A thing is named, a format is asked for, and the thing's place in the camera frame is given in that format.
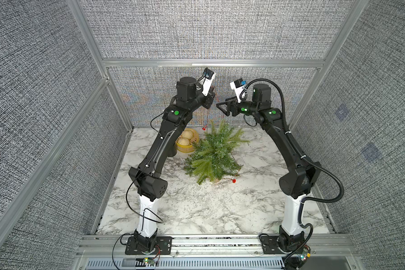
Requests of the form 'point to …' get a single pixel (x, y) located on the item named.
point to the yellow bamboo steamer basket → (189, 148)
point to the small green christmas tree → (211, 159)
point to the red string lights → (233, 180)
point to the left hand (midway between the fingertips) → (215, 84)
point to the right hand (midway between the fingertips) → (223, 96)
